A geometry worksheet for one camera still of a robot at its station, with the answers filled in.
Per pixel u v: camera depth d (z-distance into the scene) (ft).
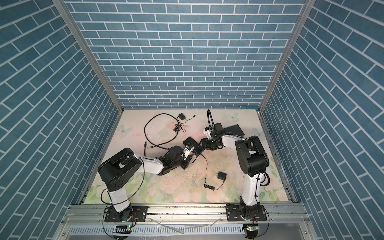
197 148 3.05
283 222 2.50
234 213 2.42
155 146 3.24
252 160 1.72
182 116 3.77
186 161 2.72
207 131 3.06
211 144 2.83
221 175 2.83
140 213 2.43
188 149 2.71
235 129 3.55
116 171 1.60
